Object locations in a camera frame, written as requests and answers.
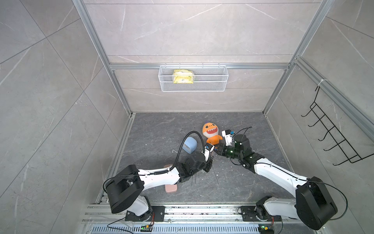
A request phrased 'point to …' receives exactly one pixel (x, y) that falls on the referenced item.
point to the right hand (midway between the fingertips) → (212, 147)
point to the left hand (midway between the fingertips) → (214, 154)
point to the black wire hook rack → (342, 143)
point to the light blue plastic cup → (190, 145)
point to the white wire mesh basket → (206, 78)
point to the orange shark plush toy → (210, 130)
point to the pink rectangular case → (170, 188)
